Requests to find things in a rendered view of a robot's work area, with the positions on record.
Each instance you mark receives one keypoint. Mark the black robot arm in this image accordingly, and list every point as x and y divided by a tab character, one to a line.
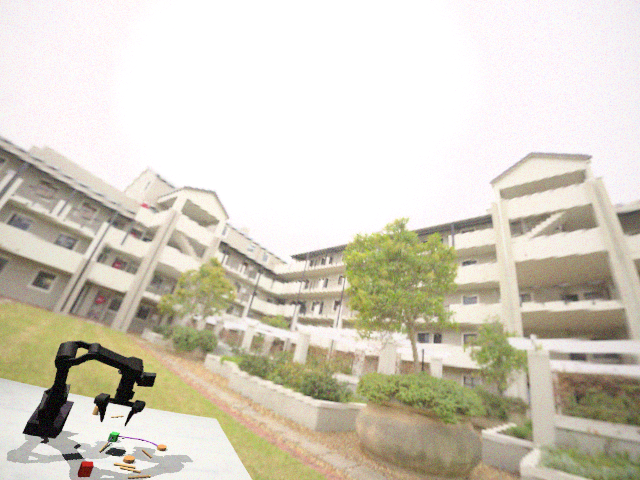
131	370

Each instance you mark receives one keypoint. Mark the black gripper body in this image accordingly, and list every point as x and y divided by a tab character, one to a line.
121	398

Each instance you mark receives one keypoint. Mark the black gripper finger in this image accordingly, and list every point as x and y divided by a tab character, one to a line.
130	416
102	410

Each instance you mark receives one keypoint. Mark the small red cube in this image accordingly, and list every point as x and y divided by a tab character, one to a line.
85	469

